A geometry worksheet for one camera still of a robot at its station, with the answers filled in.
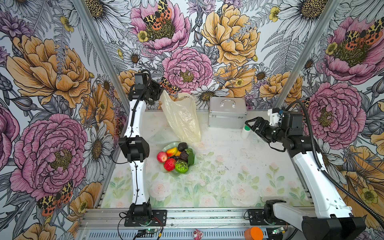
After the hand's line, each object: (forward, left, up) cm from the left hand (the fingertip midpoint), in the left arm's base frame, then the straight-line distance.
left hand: (166, 89), depth 91 cm
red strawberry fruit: (-37, -3, -23) cm, 44 cm away
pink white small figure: (-69, -18, -26) cm, 76 cm away
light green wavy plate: (-40, -5, -27) cm, 49 cm away
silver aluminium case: (-4, -39, -16) cm, 42 cm away
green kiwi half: (-40, -9, -20) cm, 45 cm away
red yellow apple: (-34, +2, -21) cm, 40 cm away
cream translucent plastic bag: (-5, -8, -12) cm, 15 cm away
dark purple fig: (-34, -11, -20) cm, 41 cm away
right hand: (-31, -43, -1) cm, 53 cm away
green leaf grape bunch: (-32, -15, -23) cm, 42 cm away
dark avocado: (-27, -9, -21) cm, 36 cm away
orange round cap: (-69, -41, -21) cm, 83 cm away
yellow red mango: (-29, -3, -23) cm, 37 cm away
